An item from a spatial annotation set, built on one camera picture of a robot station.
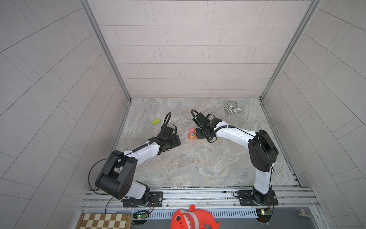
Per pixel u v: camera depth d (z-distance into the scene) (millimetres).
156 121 1013
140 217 645
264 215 680
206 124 663
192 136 904
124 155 462
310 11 725
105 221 630
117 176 419
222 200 722
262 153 488
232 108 1078
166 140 693
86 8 712
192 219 599
